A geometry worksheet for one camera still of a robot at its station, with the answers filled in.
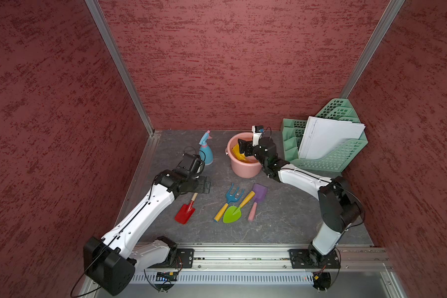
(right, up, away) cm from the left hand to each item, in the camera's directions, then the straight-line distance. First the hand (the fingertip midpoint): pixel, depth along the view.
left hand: (197, 187), depth 78 cm
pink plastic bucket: (+19, +7, +14) cm, 25 cm away
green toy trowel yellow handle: (+16, -15, +9) cm, 23 cm away
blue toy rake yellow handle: (+14, -9, +14) cm, 22 cm away
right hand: (+22, +20, +11) cm, 32 cm away
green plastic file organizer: (+69, +13, +14) cm, 71 cm away
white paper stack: (+60, +25, +13) cm, 66 cm away
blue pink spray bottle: (0, +14, +21) cm, 25 cm away
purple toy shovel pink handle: (+30, -6, +14) cm, 33 cm away
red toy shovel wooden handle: (-7, -14, +9) cm, 18 cm away
